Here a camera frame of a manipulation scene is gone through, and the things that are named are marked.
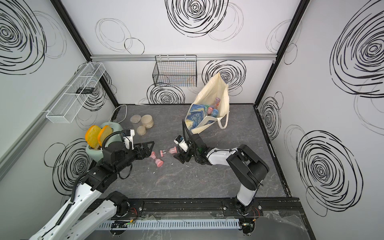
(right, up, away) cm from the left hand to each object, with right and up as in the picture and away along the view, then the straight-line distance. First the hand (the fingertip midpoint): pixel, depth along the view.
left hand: (147, 143), depth 73 cm
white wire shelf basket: (-40, +20, +1) cm, 44 cm away
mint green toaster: (-28, -7, +4) cm, 29 cm away
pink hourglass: (+10, -8, +18) cm, 22 cm away
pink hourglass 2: (+3, -14, +13) cm, 19 cm away
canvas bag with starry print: (+37, +23, +43) cm, 61 cm away
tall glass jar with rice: (-13, +11, +19) cm, 26 cm away
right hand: (+14, -7, +15) cm, 22 cm away
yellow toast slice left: (-30, +3, +4) cm, 31 cm away
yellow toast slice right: (-24, +5, +4) cm, 25 cm away
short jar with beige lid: (-9, +10, +28) cm, 32 cm away
